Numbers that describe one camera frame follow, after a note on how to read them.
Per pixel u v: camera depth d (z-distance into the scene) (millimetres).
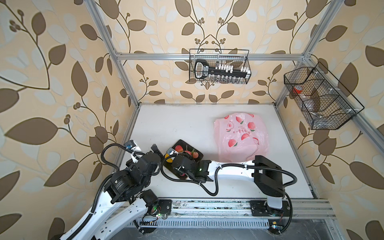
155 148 618
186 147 909
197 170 586
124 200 446
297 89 882
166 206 743
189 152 889
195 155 896
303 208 758
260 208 728
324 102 735
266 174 496
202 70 845
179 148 915
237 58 911
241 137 934
